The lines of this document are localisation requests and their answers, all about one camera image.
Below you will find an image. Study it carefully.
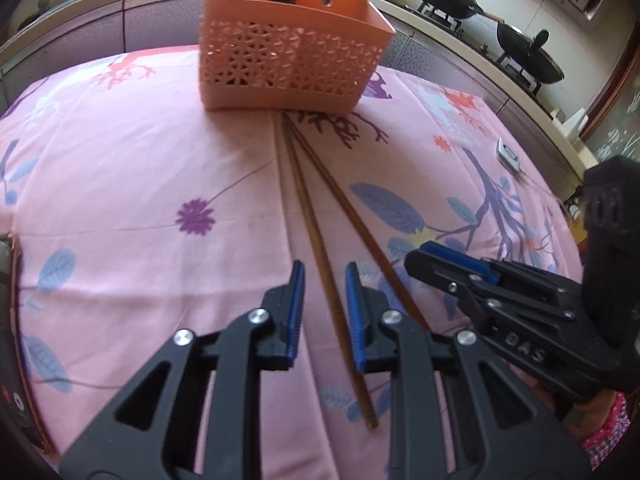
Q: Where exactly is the person's right hand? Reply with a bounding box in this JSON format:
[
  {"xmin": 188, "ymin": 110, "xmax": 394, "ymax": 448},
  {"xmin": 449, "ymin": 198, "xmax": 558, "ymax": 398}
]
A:
[{"xmin": 515, "ymin": 364, "xmax": 556, "ymax": 401}]

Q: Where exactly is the black wok with lid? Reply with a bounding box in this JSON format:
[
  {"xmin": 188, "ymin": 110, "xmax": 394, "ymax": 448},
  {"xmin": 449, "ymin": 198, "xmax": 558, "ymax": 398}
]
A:
[{"xmin": 496, "ymin": 22, "xmax": 565, "ymax": 86}]

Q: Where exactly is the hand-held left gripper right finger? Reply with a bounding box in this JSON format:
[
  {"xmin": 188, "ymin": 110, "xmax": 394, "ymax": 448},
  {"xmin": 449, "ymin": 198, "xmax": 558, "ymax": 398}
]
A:
[{"xmin": 345, "ymin": 261, "xmax": 593, "ymax": 480}]

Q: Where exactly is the orange perforated plastic basket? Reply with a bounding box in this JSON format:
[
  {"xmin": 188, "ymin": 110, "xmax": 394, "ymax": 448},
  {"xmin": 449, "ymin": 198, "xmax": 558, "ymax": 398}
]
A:
[{"xmin": 198, "ymin": 0, "xmax": 397, "ymax": 112}]

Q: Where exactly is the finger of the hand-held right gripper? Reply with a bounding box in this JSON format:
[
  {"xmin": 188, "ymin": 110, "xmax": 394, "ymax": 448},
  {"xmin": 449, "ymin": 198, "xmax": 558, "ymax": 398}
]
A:
[
  {"xmin": 422, "ymin": 241, "xmax": 583, "ymax": 321},
  {"xmin": 404, "ymin": 249, "xmax": 506, "ymax": 333}
]

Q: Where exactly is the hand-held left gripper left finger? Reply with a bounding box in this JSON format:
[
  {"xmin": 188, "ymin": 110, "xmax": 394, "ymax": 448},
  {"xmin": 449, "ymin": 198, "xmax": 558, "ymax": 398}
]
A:
[{"xmin": 57, "ymin": 260, "xmax": 307, "ymax": 480}]

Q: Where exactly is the person's right forearm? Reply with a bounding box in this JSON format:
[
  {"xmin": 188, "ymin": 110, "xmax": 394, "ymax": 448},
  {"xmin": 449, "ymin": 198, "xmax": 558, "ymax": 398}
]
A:
[{"xmin": 565, "ymin": 390, "xmax": 618, "ymax": 441}]

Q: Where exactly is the white plastic container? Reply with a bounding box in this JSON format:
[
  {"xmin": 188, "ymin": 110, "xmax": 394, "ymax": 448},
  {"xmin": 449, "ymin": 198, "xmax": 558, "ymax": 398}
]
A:
[{"xmin": 552, "ymin": 109, "xmax": 589, "ymax": 142}]

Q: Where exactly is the person's pink patterned clothing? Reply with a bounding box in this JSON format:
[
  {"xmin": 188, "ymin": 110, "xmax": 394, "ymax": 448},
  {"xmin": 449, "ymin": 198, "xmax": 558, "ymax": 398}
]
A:
[{"xmin": 582, "ymin": 392, "xmax": 632, "ymax": 467}]

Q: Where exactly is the small white device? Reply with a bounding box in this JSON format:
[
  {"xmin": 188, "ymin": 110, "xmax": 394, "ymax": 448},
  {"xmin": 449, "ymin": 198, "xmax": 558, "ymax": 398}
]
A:
[{"xmin": 495, "ymin": 139, "xmax": 527, "ymax": 176}]

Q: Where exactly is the black smartphone with rose case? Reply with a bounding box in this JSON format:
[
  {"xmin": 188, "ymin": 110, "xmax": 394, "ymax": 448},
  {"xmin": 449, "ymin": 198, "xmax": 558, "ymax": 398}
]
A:
[{"xmin": 0, "ymin": 240, "xmax": 53, "ymax": 453}]

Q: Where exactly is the gas stove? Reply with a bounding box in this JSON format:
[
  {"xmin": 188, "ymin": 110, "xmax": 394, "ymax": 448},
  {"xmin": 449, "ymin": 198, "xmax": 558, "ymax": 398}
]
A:
[{"xmin": 405, "ymin": 2, "xmax": 546, "ymax": 96}]

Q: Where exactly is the frosted glass door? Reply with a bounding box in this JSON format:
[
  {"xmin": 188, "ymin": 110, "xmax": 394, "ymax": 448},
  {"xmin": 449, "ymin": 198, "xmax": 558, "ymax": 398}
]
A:
[{"xmin": 589, "ymin": 72, "xmax": 640, "ymax": 162}]

